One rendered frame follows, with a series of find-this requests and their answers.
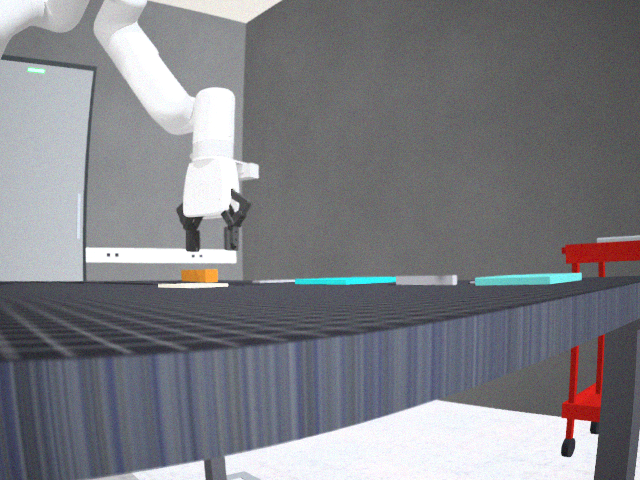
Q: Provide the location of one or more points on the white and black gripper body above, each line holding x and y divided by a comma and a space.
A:
208, 185

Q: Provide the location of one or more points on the black work mat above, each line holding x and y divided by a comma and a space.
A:
36, 326

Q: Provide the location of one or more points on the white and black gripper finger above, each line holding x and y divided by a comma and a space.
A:
231, 233
192, 234

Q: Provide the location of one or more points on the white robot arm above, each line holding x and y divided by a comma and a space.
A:
211, 113

